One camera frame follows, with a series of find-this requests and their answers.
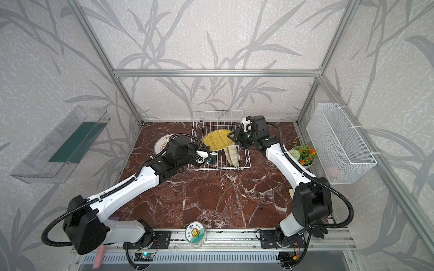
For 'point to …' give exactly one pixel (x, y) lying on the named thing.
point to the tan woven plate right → (233, 153)
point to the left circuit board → (143, 257)
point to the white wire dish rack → (213, 127)
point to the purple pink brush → (98, 259)
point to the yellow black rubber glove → (320, 232)
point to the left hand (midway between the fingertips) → (207, 144)
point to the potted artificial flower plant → (305, 155)
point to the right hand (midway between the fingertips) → (228, 135)
